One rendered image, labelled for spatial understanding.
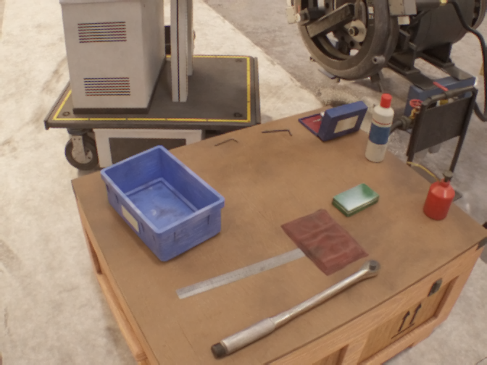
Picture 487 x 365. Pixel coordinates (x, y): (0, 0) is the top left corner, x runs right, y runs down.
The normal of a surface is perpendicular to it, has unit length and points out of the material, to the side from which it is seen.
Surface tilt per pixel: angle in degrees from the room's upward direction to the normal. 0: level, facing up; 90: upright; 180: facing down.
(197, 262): 0
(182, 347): 0
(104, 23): 90
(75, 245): 0
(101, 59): 90
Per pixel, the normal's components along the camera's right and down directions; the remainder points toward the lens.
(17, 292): 0.05, -0.79
